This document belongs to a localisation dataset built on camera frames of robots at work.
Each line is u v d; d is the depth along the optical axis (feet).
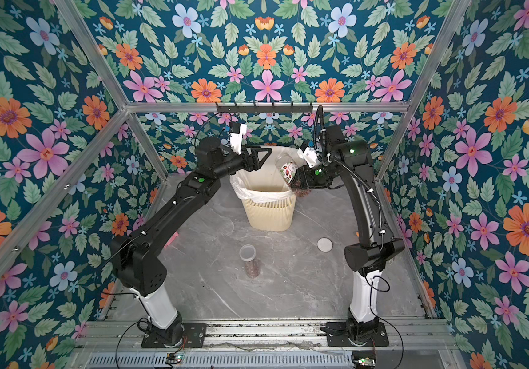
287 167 2.39
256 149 2.18
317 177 2.02
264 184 3.31
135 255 1.46
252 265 2.63
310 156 2.20
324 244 3.06
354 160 1.61
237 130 2.15
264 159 2.30
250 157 2.17
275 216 3.07
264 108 3.05
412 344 2.34
